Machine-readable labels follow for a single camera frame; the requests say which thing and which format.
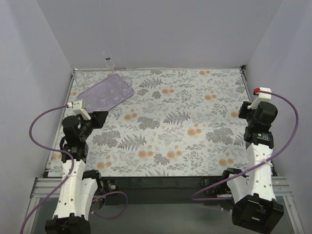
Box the clear champagne flute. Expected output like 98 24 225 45
102 51 115 73

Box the large clear tumbler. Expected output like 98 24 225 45
94 86 109 100
121 77 132 97

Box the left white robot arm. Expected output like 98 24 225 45
45 111 108 234

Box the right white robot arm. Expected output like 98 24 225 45
222 101 284 234

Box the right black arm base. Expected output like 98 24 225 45
199 176 234 212

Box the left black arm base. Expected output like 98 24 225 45
91 180 121 211

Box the purple plastic tray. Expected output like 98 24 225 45
77 74 134 113

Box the clear stemmed glass back left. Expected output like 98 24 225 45
72 68 89 91

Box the floral patterned tablecloth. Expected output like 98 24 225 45
48 68 259 178

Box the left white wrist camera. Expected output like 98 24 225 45
66 99 91 120

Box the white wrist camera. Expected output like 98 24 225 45
66 99 91 120
247 87 272 110

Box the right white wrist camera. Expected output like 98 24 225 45
247 87 272 110

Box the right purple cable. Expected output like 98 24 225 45
192 90 299 213

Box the purple cable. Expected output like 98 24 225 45
19 104 129 234
192 90 299 213

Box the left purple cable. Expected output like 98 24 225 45
19 104 129 234

